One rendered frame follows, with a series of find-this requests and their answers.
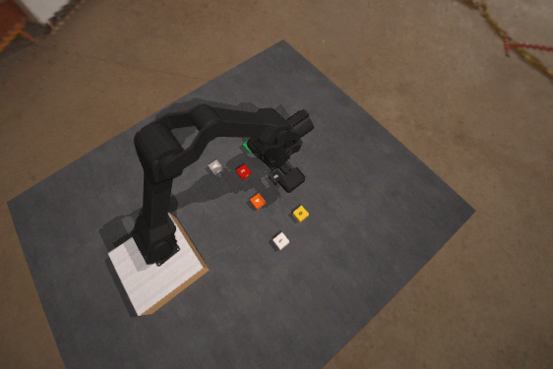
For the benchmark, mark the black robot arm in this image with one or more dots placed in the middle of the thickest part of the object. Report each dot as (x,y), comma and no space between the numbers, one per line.
(163,159)

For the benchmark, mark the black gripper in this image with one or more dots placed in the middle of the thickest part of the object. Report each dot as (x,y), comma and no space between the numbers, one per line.
(292,177)

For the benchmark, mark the green block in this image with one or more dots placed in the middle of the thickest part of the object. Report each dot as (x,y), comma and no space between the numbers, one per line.
(245,147)

